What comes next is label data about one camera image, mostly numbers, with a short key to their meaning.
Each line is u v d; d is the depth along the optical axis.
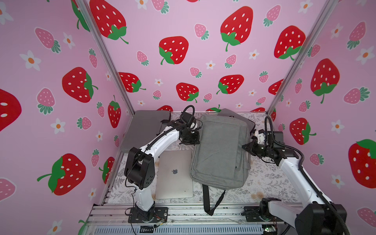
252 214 0.74
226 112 1.22
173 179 0.84
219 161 0.80
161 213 0.75
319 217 0.39
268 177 0.88
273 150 0.60
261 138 0.75
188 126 0.73
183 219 0.73
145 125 1.09
